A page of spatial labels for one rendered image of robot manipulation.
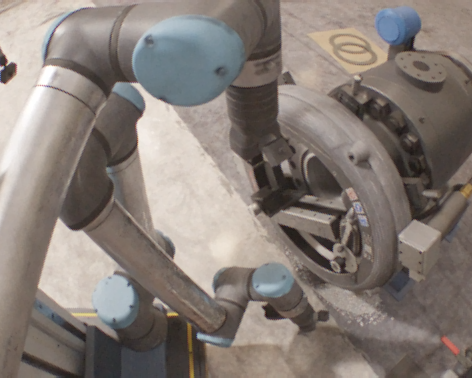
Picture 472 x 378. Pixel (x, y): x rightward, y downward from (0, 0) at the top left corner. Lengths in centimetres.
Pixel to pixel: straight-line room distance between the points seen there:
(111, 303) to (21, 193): 74
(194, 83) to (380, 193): 68
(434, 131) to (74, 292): 180
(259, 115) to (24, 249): 35
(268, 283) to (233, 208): 111
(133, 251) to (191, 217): 133
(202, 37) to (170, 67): 4
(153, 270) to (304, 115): 54
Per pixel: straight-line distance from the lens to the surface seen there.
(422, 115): 125
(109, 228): 62
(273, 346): 163
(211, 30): 30
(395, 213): 95
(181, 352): 133
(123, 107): 63
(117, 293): 105
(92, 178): 57
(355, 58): 318
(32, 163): 34
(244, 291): 94
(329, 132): 93
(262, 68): 46
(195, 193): 205
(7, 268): 34
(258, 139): 56
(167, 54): 31
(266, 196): 127
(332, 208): 117
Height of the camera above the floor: 158
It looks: 51 degrees down
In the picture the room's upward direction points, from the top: 8 degrees counter-clockwise
